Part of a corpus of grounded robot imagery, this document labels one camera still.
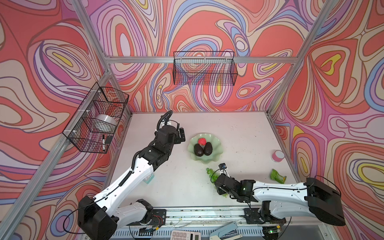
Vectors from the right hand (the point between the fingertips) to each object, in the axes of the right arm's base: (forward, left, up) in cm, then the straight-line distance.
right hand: (220, 185), depth 83 cm
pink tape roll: (+15, -37, +5) cm, 40 cm away
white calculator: (-22, +19, +2) cm, 30 cm away
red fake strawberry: (+26, +9, +6) cm, 28 cm away
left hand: (+21, +23, +27) cm, 41 cm away
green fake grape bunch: (+5, +3, +1) cm, 6 cm away
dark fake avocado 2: (+22, +5, +4) cm, 23 cm away
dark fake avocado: (+21, +11, +4) cm, 24 cm away
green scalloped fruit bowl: (+22, -1, +1) cm, 22 cm away
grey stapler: (-22, -1, +2) cm, 22 cm away
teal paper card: (+4, +41, +2) cm, 41 cm away
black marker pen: (+14, +58, +26) cm, 65 cm away
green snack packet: (+4, -33, 0) cm, 34 cm away
